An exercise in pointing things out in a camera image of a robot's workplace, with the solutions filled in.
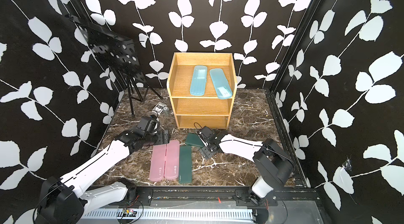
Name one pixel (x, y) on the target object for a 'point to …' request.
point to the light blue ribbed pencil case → (198, 81)
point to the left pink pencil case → (158, 161)
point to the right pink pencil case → (172, 160)
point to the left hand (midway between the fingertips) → (164, 134)
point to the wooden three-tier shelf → (207, 111)
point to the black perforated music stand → (119, 52)
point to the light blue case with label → (222, 88)
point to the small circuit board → (129, 213)
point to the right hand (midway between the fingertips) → (208, 146)
